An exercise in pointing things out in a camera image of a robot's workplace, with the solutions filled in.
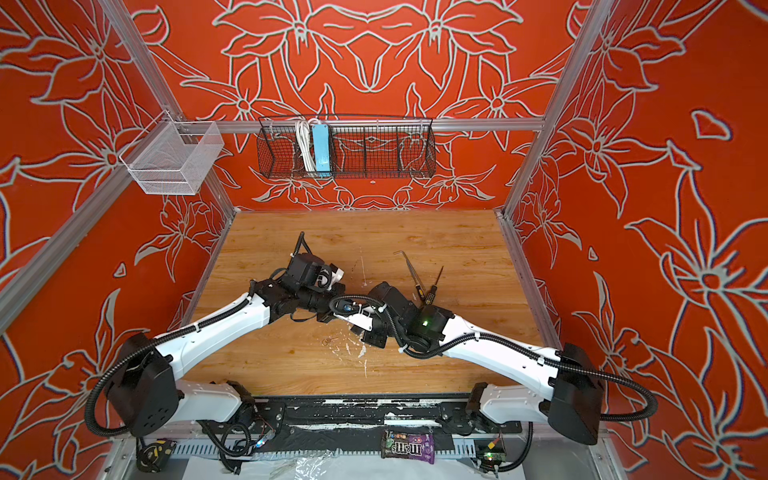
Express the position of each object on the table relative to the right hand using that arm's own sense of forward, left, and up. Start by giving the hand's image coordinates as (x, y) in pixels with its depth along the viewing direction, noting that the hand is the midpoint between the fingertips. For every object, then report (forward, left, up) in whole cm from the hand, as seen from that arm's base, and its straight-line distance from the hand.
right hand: (353, 318), depth 73 cm
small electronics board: (-27, -33, -17) cm, 46 cm away
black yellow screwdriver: (+17, -24, -16) cm, 33 cm away
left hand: (+3, -2, 0) cm, 4 cm away
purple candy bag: (-25, -13, -15) cm, 32 cm away
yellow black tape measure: (-27, +45, -13) cm, 54 cm away
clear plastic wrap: (-29, +10, -16) cm, 34 cm away
